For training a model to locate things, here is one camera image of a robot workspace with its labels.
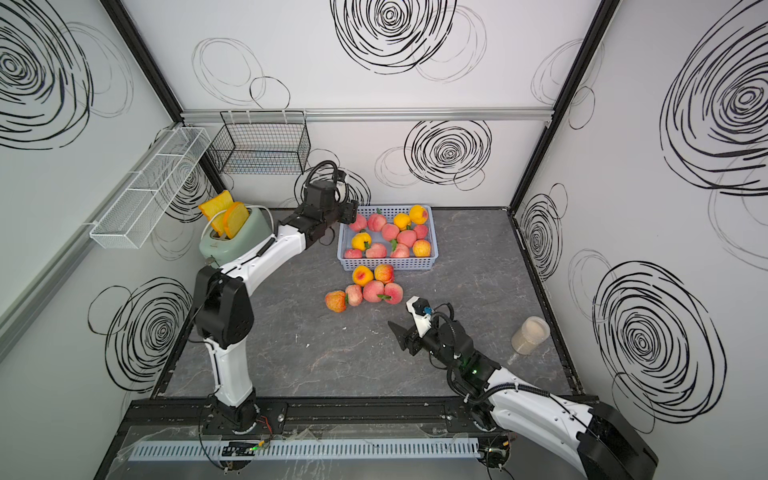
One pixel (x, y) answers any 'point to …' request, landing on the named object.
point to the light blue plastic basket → (400, 256)
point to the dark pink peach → (352, 253)
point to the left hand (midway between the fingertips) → (348, 200)
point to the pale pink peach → (355, 294)
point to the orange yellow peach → (422, 248)
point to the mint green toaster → (218, 250)
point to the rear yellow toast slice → (214, 210)
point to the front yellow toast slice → (235, 215)
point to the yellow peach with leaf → (358, 240)
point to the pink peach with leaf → (394, 291)
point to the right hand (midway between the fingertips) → (400, 317)
